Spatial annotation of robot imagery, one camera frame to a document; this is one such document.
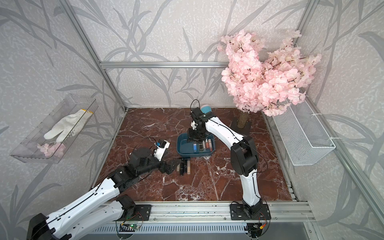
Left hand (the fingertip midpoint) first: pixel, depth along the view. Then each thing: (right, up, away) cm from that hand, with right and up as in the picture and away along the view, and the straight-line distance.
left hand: (175, 157), depth 74 cm
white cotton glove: (-47, +16, -7) cm, 51 cm away
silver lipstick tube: (+15, +3, +23) cm, 27 cm away
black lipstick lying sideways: (+4, -5, +17) cm, 18 cm away
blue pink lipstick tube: (+9, +2, +22) cm, 24 cm away
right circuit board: (+39, -35, -2) cm, 52 cm away
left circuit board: (-19, -32, -4) cm, 37 cm away
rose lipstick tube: (+17, +3, +23) cm, 29 cm away
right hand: (+6, +7, +13) cm, 16 cm away
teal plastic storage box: (+2, +1, +22) cm, 23 cm away
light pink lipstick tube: (+19, +2, +23) cm, 30 cm away
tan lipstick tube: (+5, -9, +14) cm, 18 cm away
